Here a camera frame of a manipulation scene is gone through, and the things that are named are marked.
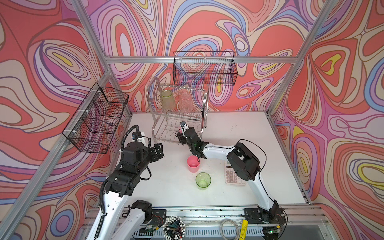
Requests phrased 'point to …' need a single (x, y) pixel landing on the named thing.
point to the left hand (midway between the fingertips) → (157, 145)
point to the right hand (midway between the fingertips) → (184, 131)
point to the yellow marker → (243, 230)
